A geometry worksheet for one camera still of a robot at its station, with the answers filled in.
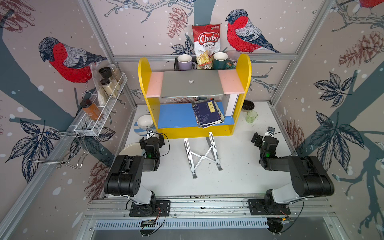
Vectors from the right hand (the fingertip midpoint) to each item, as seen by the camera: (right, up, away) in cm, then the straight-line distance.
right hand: (263, 132), depth 93 cm
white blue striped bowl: (-80, +6, +11) cm, 81 cm away
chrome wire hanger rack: (-95, -2, -36) cm, 102 cm away
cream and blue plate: (-83, -11, +1) cm, 84 cm away
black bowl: (-2, +19, +22) cm, 29 cm away
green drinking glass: (-1, +11, +16) cm, 19 cm away
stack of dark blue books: (-35, +13, +1) cm, 38 cm away
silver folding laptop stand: (-43, -16, -4) cm, 46 cm away
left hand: (-70, 0, 0) cm, 70 cm away
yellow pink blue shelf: (-56, +8, -1) cm, 56 cm away
